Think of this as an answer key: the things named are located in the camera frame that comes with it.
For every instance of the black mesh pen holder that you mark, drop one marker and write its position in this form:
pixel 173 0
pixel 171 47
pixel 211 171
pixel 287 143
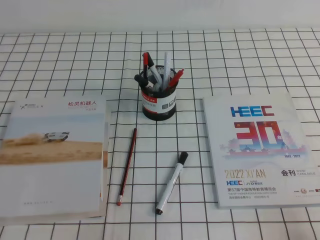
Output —
pixel 159 105

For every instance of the red pen at right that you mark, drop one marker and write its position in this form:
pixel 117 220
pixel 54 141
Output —
pixel 174 81

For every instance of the white translucent pen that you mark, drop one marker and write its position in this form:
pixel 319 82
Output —
pixel 167 69

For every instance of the red pen with black clip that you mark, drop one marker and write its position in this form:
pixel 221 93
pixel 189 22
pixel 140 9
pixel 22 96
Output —
pixel 145 64

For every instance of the white marker black cap upright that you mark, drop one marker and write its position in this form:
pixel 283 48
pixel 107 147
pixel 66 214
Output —
pixel 154 70

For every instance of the white marker with black cap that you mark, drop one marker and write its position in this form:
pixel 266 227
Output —
pixel 171 183

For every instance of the red black pencil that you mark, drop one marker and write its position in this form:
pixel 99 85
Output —
pixel 127 167

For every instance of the HEEC show catalogue book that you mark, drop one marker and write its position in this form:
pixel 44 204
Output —
pixel 259 152

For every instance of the robot brochure with desert photo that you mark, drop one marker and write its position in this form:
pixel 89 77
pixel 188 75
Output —
pixel 53 159

